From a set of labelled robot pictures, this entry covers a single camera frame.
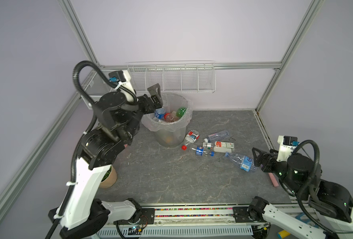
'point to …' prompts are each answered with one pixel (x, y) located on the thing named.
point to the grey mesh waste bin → (171, 139)
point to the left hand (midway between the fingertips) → (151, 91)
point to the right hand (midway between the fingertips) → (262, 151)
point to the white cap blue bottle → (159, 113)
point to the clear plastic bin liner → (171, 102)
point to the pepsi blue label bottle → (200, 151)
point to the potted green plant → (109, 179)
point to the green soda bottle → (180, 111)
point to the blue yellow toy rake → (302, 217)
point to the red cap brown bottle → (172, 117)
